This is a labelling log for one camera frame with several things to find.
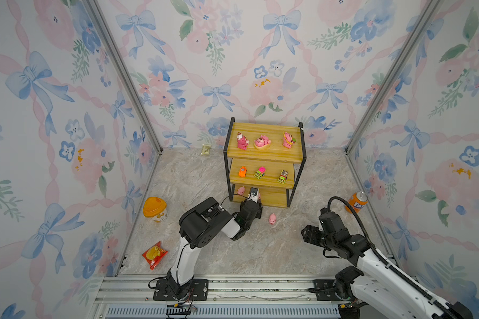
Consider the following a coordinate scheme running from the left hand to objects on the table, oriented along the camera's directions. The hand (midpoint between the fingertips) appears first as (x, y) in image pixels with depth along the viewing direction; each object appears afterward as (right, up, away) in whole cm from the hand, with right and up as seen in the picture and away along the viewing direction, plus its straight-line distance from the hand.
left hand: (259, 198), depth 97 cm
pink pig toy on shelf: (-9, +3, +2) cm, 9 cm away
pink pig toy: (+6, -9, -6) cm, 12 cm away
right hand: (+19, -13, -13) cm, 26 cm away
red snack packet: (-43, -20, -18) cm, 51 cm away
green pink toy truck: (0, +12, -12) cm, 17 cm away
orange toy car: (-8, +13, -11) cm, 19 cm away
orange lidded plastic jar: (-45, -3, -12) cm, 47 cm away
